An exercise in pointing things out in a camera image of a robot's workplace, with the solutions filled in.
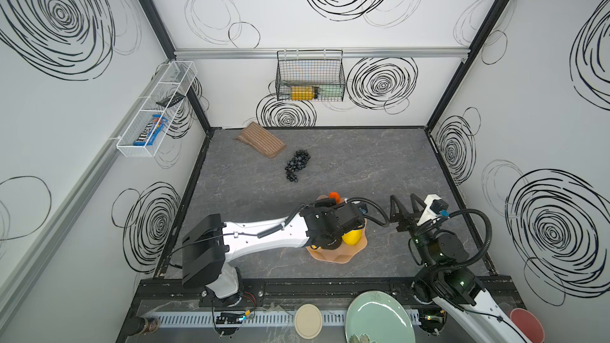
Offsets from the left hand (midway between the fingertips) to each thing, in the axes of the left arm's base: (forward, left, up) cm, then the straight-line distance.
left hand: (331, 202), depth 77 cm
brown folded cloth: (+39, +32, -15) cm, 53 cm away
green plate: (-29, -14, -14) cm, 36 cm away
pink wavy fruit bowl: (-12, -5, -13) cm, 18 cm away
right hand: (-1, -21, +7) cm, 22 cm away
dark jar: (-34, +51, -5) cm, 61 cm away
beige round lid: (-31, +6, -9) cm, 33 cm away
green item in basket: (+36, +1, +18) cm, 40 cm away
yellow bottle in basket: (+36, +10, +17) cm, 41 cm away
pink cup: (-30, -52, -6) cm, 60 cm away
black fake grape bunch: (+24, +13, -12) cm, 30 cm away
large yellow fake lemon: (-9, -7, -7) cm, 13 cm away
